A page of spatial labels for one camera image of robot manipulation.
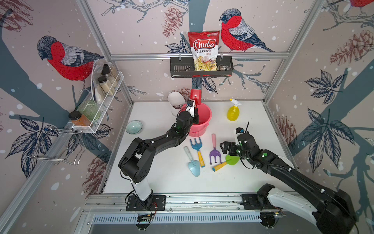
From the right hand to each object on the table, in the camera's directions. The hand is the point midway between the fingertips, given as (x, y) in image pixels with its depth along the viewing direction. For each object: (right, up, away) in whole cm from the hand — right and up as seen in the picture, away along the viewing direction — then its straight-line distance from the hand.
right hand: (226, 144), depth 82 cm
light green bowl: (-61, +8, +20) cm, 65 cm away
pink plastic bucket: (-11, +16, +12) cm, 23 cm away
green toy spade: (+5, -11, +6) cm, 14 cm away
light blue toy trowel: (-19, -13, +2) cm, 23 cm away
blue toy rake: (-16, -4, +11) cm, 20 cm away
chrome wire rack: (-72, +5, -25) cm, 77 cm away
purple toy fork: (-5, -7, +9) cm, 13 cm away
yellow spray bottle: (+12, +18, +26) cm, 34 cm away
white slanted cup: (-31, +27, +21) cm, 46 cm away
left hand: (-16, +23, +4) cm, 28 cm away
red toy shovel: (-17, +29, 0) cm, 33 cm away
